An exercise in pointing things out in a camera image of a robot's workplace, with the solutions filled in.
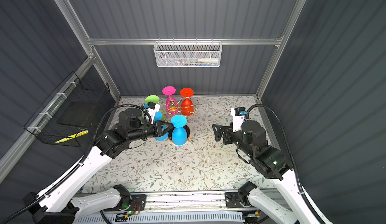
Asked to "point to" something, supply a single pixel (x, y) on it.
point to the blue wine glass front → (179, 136)
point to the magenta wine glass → (171, 104)
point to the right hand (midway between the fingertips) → (223, 126)
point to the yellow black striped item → (72, 136)
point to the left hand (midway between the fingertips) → (173, 125)
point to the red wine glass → (187, 105)
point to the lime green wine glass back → (153, 98)
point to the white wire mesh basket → (187, 54)
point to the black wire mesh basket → (44, 124)
